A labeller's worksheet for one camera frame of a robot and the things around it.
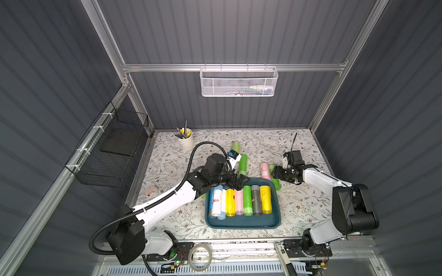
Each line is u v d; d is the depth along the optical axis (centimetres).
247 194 87
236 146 108
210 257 69
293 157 74
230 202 85
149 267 70
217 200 80
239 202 84
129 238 40
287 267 66
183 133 106
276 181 91
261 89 91
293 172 69
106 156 73
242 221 82
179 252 72
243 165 99
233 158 67
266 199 85
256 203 84
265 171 95
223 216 80
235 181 67
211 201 84
